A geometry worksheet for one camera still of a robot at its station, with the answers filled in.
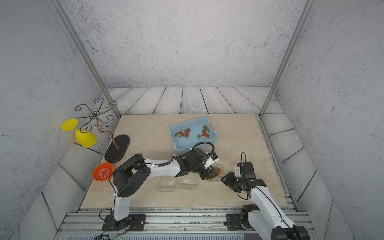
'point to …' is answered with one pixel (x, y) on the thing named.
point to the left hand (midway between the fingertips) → (217, 174)
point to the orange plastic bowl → (102, 171)
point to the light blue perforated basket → (181, 145)
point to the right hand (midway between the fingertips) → (225, 180)
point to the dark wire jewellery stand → (120, 143)
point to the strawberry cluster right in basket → (205, 132)
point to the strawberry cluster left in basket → (185, 133)
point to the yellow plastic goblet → (87, 139)
